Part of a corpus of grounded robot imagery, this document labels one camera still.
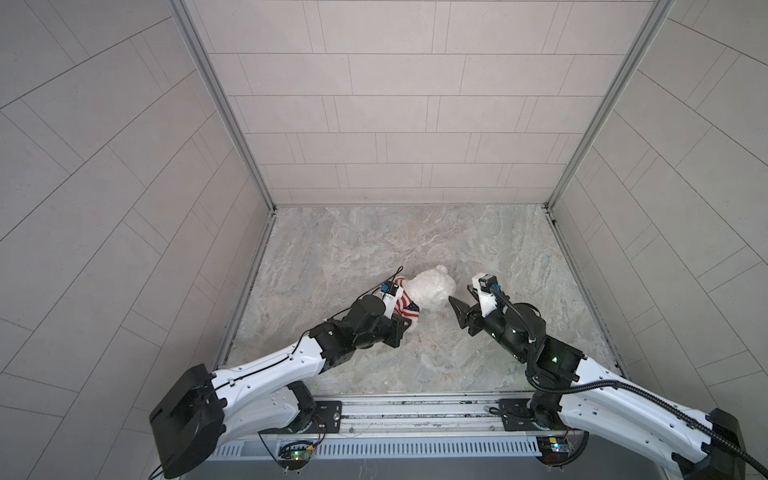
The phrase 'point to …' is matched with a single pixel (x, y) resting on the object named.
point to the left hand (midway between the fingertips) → (418, 325)
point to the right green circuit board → (554, 449)
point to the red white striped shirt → (404, 303)
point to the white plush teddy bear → (431, 289)
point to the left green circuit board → (295, 456)
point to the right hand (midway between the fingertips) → (455, 298)
